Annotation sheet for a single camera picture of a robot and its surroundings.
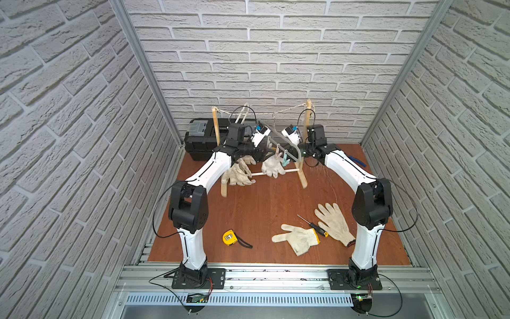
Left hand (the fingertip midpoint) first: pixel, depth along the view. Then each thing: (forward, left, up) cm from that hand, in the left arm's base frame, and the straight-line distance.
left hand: (274, 144), depth 85 cm
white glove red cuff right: (-26, -29, -24) cm, 46 cm away
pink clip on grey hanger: (-4, -1, +2) cm, 5 cm away
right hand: (0, -4, -3) cm, 5 cm away
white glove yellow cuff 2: (-34, -12, -24) cm, 43 cm away
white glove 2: (-9, +16, -11) cm, 21 cm away
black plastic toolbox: (+11, +36, -9) cm, 39 cm away
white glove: (-4, +14, -7) cm, 16 cm away
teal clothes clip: (-11, -4, +2) cm, 12 cm away
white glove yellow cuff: (-1, 0, -13) cm, 13 cm away
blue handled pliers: (+7, -53, -23) cm, 58 cm away
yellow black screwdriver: (-29, -20, -23) cm, 42 cm away
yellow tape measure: (-33, +19, -23) cm, 44 cm away
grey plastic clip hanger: (-4, -2, +4) cm, 7 cm away
